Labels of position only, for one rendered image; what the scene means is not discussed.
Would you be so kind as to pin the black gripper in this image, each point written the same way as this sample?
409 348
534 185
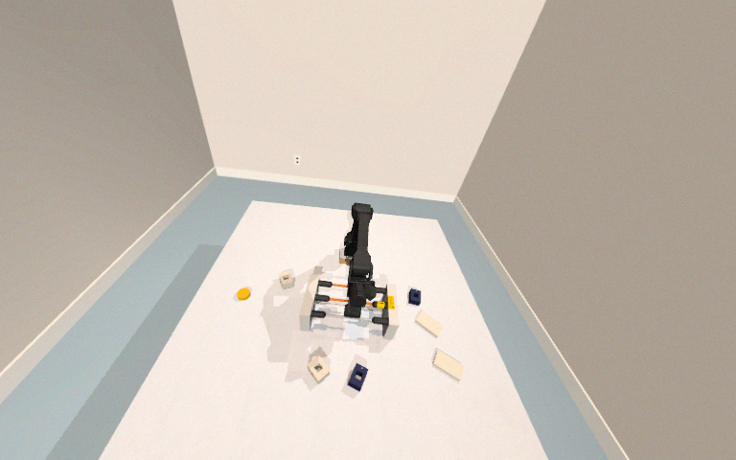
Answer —
350 311

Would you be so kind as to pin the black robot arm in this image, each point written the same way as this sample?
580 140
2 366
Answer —
356 246

